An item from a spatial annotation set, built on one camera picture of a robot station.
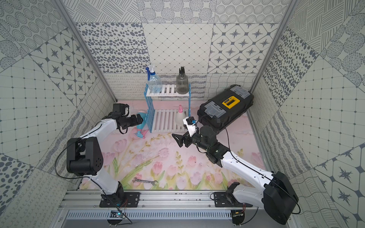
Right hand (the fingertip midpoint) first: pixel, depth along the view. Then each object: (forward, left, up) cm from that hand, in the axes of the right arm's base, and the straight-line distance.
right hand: (179, 131), depth 75 cm
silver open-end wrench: (-19, +26, -23) cm, 40 cm away
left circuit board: (-35, +31, -23) cm, 52 cm away
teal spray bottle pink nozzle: (+11, +29, -20) cm, 37 cm away
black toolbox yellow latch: (+22, -29, -5) cm, 37 cm away
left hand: (+16, +33, -11) cm, 38 cm away
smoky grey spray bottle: (+27, -1, +12) cm, 30 cm away
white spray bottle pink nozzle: (+18, +2, -11) cm, 21 cm away
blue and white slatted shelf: (+22, +14, -20) cm, 33 cm away
